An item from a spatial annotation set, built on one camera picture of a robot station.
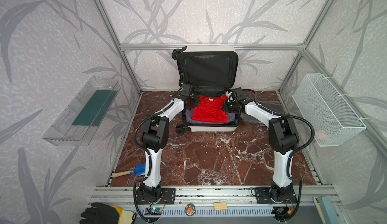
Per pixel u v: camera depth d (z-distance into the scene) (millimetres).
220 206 708
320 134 723
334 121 605
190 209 700
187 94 804
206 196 756
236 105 766
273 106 1094
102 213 682
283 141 539
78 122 631
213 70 959
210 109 994
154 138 552
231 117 963
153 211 715
